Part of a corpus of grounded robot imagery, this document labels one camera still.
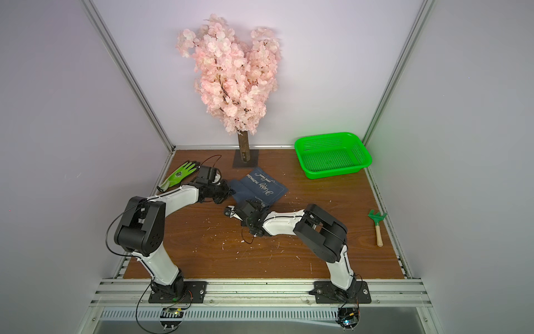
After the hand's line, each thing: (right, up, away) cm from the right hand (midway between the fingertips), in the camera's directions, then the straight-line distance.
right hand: (249, 201), depth 91 cm
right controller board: (+37, -36, -22) cm, 56 cm away
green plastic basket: (+43, +22, +26) cm, 55 cm away
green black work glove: (-40, +10, +15) cm, 44 cm away
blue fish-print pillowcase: (+3, +6, +12) cm, 14 cm away
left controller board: (-26, -38, -19) cm, 50 cm away
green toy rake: (+58, -7, 0) cm, 59 cm away
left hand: (-5, +5, +3) cm, 8 cm away
